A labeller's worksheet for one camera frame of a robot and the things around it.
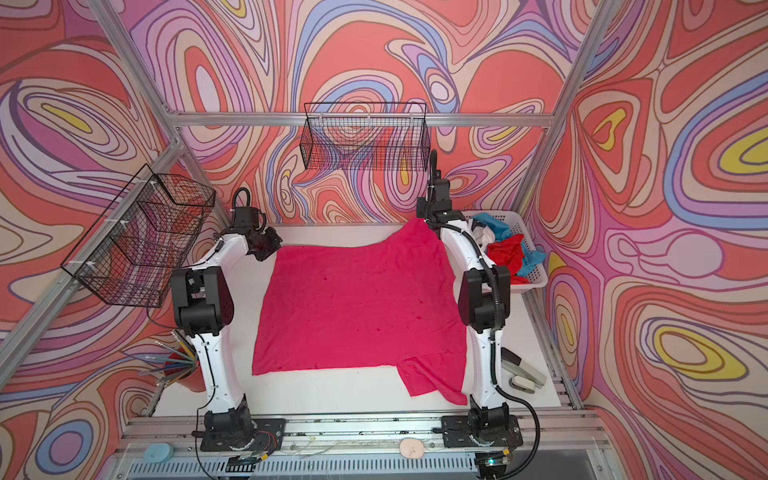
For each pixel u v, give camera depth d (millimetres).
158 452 695
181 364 767
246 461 703
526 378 801
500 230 1085
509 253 990
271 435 722
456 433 731
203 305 578
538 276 950
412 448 702
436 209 772
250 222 830
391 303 959
